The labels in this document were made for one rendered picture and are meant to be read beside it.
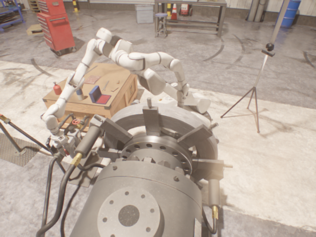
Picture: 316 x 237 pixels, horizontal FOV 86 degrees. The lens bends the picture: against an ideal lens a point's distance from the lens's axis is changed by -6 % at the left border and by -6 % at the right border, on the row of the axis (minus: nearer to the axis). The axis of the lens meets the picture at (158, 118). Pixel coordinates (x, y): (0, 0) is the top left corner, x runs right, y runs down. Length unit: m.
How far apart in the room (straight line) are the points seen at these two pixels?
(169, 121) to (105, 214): 0.53
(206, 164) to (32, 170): 1.74
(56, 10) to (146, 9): 3.45
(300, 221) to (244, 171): 0.59
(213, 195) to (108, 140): 0.75
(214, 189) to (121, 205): 0.73
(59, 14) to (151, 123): 4.01
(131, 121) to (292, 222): 1.57
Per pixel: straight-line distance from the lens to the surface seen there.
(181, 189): 0.82
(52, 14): 4.65
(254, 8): 8.57
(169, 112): 0.93
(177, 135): 1.25
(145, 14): 7.19
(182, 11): 8.49
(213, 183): 1.29
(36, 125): 2.78
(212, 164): 1.15
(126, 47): 1.21
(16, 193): 2.17
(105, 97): 2.02
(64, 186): 1.02
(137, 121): 1.00
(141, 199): 0.70
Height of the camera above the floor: 1.56
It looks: 41 degrees down
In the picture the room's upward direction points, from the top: straight up
